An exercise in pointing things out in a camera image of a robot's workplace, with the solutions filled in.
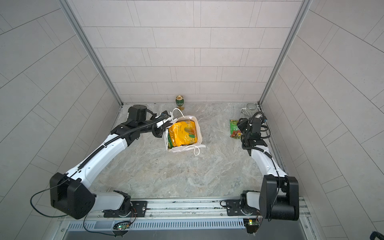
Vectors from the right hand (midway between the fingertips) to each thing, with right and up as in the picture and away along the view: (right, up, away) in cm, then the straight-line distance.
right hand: (240, 119), depth 86 cm
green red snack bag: (0, -9, +13) cm, 15 cm away
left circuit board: (-57, -46, -22) cm, 77 cm away
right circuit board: (+1, -48, -18) cm, 52 cm away
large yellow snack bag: (-33, -7, -7) cm, 34 cm away
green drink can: (-38, +13, +19) cm, 44 cm away
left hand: (-37, 0, -11) cm, 38 cm away
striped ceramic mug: (+12, +6, +18) cm, 23 cm away
